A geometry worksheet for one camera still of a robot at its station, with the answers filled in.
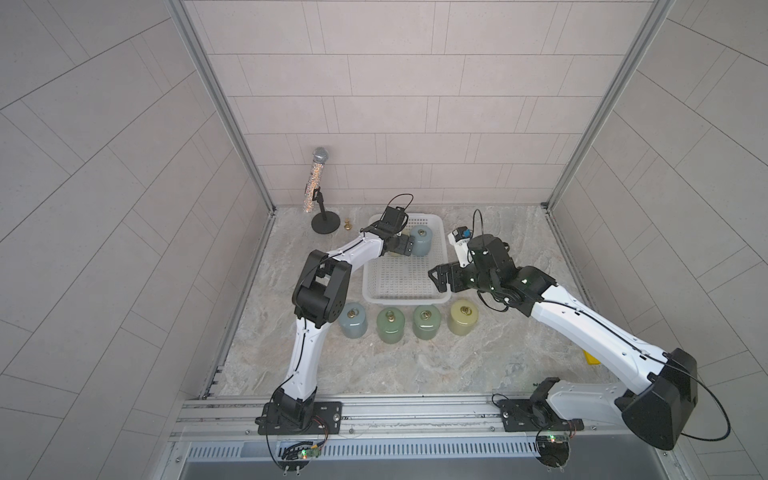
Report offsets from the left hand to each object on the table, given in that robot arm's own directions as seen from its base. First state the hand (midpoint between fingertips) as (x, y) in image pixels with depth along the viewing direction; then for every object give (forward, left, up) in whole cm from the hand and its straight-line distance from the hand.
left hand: (400, 236), depth 104 cm
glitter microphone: (+10, +25, +26) cm, 38 cm away
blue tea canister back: (-6, -7, +5) cm, 10 cm away
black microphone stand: (+9, +28, -3) cm, 29 cm away
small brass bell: (+6, +19, -1) cm, 20 cm away
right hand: (-24, -10, +16) cm, 31 cm away
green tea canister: (-34, +3, +4) cm, 34 cm away
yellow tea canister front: (-32, -17, +4) cm, 36 cm away
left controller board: (-62, +23, -2) cm, 66 cm away
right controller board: (-60, -37, -7) cm, 71 cm away
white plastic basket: (-16, 0, -2) cm, 16 cm away
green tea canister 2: (-33, -7, +5) cm, 34 cm away
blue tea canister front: (-33, +13, +4) cm, 35 cm away
